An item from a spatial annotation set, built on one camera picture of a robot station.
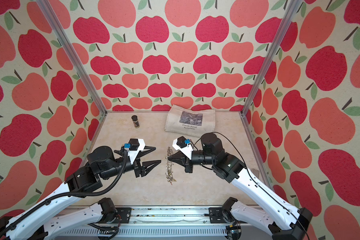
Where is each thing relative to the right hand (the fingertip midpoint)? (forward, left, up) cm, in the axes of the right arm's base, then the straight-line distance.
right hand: (173, 155), depth 62 cm
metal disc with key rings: (-5, +1, -4) cm, 7 cm away
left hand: (-3, +5, +4) cm, 7 cm away
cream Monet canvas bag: (+40, -6, -23) cm, 46 cm away
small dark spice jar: (+38, +35, -25) cm, 57 cm away
